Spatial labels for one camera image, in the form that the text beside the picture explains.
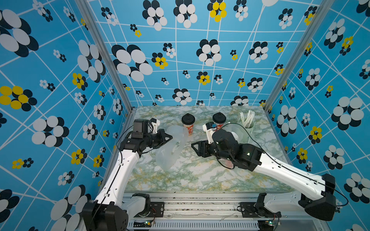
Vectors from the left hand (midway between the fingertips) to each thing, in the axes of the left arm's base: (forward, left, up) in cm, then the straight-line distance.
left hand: (174, 135), depth 74 cm
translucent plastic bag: (-6, +4, -9) cm, 11 cm away
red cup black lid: (+17, -7, -8) cm, 20 cm away
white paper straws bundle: (+18, -47, -10) cm, 51 cm away
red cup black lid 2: (+18, -27, -7) cm, 33 cm away
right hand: (-7, -11, +3) cm, 14 cm away
